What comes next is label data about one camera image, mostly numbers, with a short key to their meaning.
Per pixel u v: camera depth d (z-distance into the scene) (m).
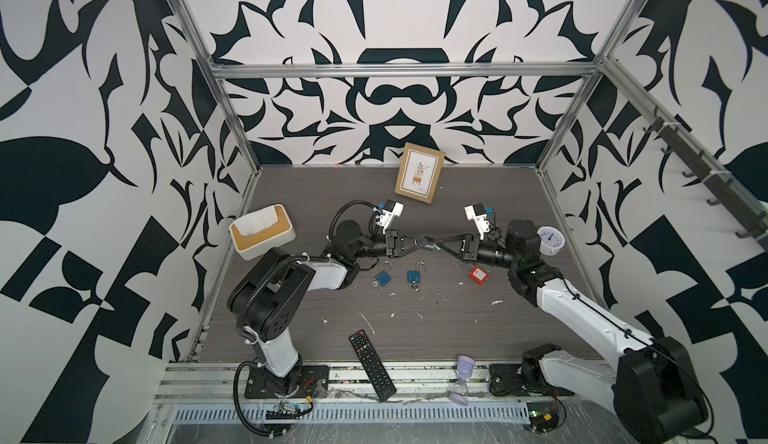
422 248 0.74
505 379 0.74
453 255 0.71
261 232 0.96
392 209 0.76
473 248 0.67
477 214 0.72
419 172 1.07
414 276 0.92
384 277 0.92
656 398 0.40
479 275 0.91
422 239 0.74
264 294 0.43
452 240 0.73
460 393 0.70
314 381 0.74
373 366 0.76
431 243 0.74
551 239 0.98
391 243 0.70
